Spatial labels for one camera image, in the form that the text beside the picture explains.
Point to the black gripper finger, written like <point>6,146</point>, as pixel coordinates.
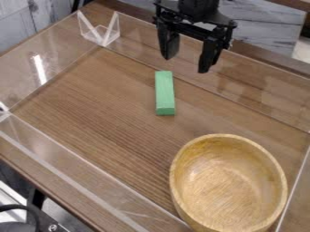
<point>212,49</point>
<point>169,42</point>

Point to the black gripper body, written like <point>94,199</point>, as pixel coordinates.
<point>195,18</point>

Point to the green wooden block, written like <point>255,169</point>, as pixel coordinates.
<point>165,93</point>

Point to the brown wooden bowl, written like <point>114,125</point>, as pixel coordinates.
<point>229,186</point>

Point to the clear acrylic corner bracket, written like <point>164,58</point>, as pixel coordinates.
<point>102,35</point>

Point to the clear acrylic enclosure wall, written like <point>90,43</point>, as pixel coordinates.
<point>82,135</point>

